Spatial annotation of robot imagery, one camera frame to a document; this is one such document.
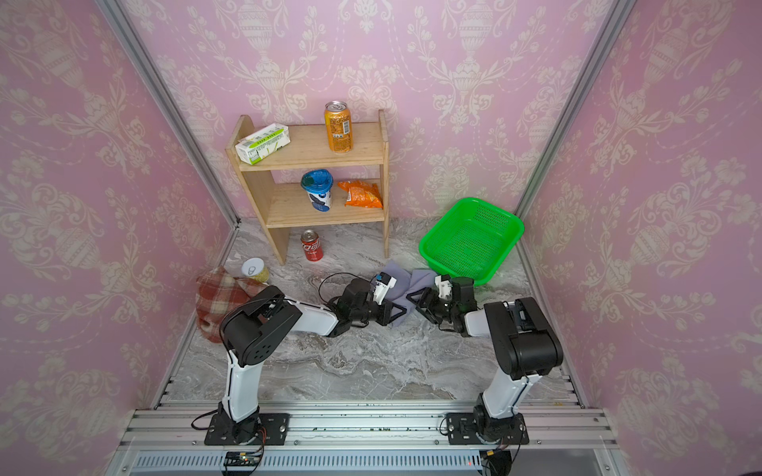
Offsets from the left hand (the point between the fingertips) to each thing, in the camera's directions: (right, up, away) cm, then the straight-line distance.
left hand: (405, 313), depth 91 cm
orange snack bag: (-14, +37, +1) cm, 39 cm away
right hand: (+3, +3, +3) cm, 5 cm away
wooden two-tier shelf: (-41, +34, +7) cm, 54 cm away
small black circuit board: (-41, -32, -18) cm, 55 cm away
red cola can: (-31, +21, +10) cm, 39 cm away
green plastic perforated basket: (+27, +23, +22) cm, 42 cm away
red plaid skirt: (-58, +6, -1) cm, 58 cm away
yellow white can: (-51, +14, +9) cm, 53 cm away
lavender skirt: (+1, +8, +8) cm, 11 cm away
